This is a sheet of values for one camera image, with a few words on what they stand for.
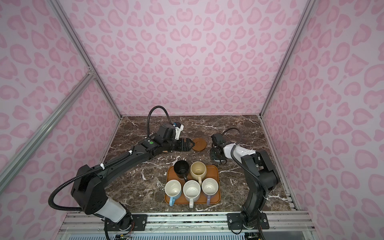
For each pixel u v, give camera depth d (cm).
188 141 73
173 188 82
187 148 72
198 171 89
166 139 65
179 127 75
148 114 63
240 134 107
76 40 79
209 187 84
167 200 80
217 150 71
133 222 72
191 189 82
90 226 73
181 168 85
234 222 74
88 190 42
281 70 93
